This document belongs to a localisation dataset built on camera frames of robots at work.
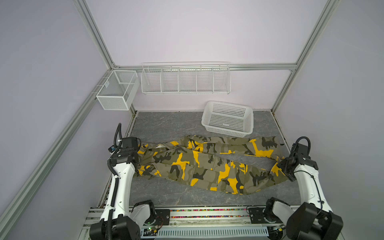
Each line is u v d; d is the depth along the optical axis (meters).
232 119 1.16
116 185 0.44
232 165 0.90
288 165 0.59
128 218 0.40
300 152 0.63
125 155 0.53
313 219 0.39
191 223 0.73
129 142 0.61
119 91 1.01
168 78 0.96
